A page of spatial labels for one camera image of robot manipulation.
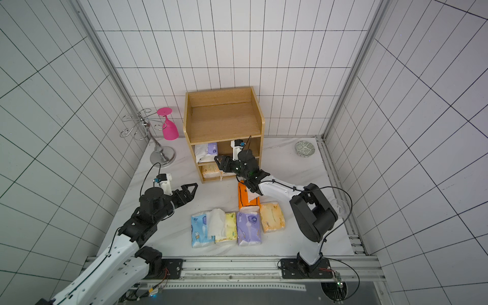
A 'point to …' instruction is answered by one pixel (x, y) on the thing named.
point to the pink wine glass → (169, 130)
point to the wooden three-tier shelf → (213, 119)
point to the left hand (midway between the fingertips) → (190, 191)
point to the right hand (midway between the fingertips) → (211, 160)
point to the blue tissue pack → (199, 227)
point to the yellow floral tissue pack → (230, 227)
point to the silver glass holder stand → (140, 123)
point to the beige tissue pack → (210, 170)
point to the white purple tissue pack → (206, 152)
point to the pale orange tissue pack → (272, 216)
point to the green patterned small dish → (304, 149)
